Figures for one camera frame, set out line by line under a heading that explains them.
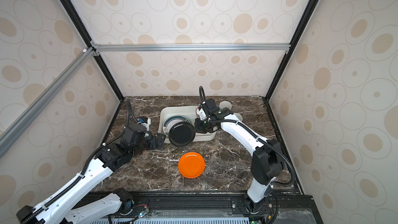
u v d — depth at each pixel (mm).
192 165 899
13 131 520
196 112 797
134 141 545
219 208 746
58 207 395
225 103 1019
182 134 808
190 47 896
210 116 615
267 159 449
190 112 1153
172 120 1035
